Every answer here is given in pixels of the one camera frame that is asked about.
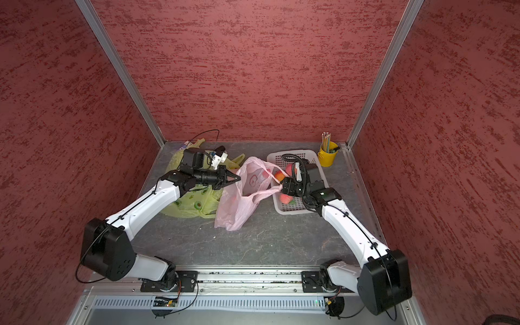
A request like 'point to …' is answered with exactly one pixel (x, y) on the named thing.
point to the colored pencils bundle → (326, 141)
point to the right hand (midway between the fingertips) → (286, 187)
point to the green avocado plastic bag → (200, 203)
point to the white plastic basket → (277, 160)
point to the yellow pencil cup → (328, 159)
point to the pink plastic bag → (255, 178)
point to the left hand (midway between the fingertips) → (239, 182)
